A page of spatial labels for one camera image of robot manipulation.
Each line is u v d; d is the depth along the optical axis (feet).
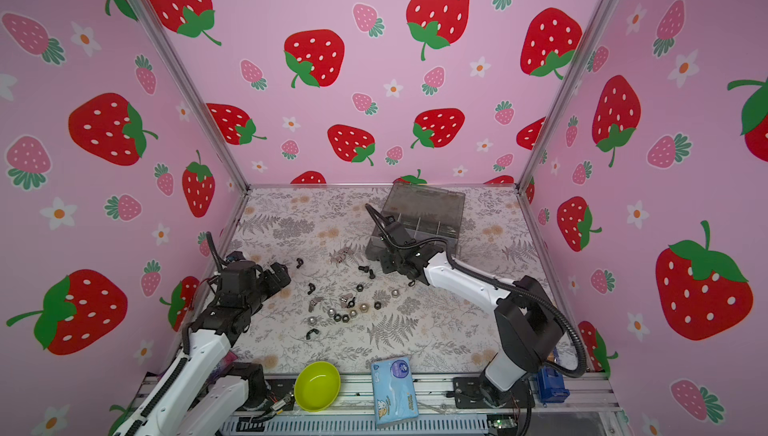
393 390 2.27
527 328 1.44
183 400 1.50
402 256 2.13
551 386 2.33
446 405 2.40
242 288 2.01
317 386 2.48
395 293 3.03
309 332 2.75
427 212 3.72
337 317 2.87
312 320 2.82
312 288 3.04
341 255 3.31
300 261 3.22
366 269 3.19
